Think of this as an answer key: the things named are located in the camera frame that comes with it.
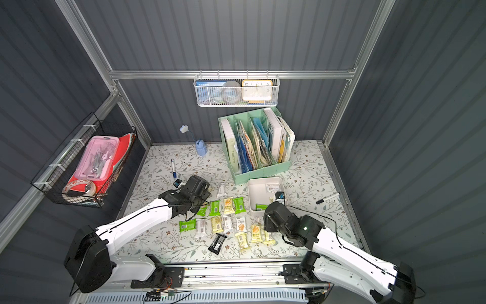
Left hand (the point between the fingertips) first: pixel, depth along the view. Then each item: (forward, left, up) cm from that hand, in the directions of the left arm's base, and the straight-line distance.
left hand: (206, 193), depth 84 cm
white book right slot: (+27, -34, +11) cm, 45 cm away
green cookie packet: (-2, -3, -11) cm, 12 cm away
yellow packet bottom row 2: (-19, -29, -11) cm, 36 cm away
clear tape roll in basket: (-9, +37, +16) cm, 41 cm away
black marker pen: (+3, -60, -11) cm, 62 cm away
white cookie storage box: (+6, -27, -11) cm, 30 cm away
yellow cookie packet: (-2, -9, -11) cm, 15 cm away
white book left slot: (+19, -11, +11) cm, 25 cm away
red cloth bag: (+9, +34, +18) cm, 39 cm away
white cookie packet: (-10, -16, -11) cm, 22 cm away
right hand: (-12, -29, 0) cm, 31 cm away
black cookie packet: (-19, -5, -11) cm, 23 cm away
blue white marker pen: (+19, +22, -11) cm, 31 cm away
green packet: (-2, -25, -11) cm, 27 cm away
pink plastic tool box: (+4, +39, +19) cm, 44 cm away
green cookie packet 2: (-1, -14, -10) cm, 18 cm away
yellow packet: (-15, -22, -10) cm, 29 cm away
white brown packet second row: (-12, +3, -11) cm, 17 cm away
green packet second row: (-11, +9, -11) cm, 18 cm away
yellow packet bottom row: (-17, -16, -10) cm, 26 cm away
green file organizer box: (+22, -22, +9) cm, 32 cm away
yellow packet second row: (-10, -4, -11) cm, 16 cm away
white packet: (-11, -9, -10) cm, 17 cm away
